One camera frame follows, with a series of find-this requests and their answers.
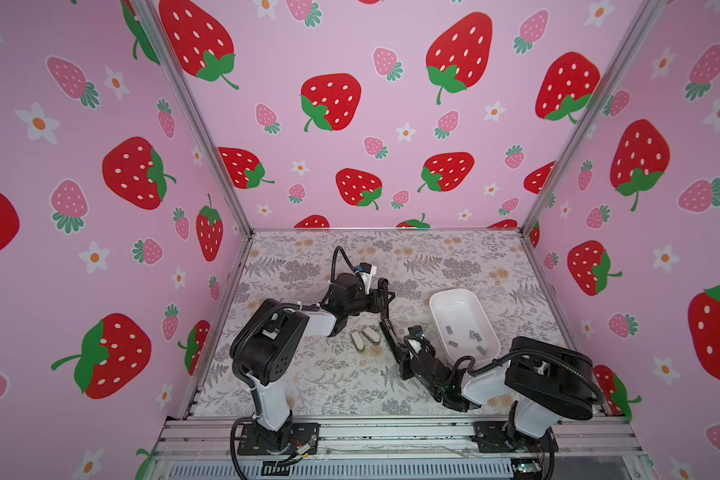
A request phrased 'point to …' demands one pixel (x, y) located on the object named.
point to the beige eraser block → (357, 341)
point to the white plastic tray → (462, 328)
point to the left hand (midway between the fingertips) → (392, 295)
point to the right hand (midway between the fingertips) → (395, 351)
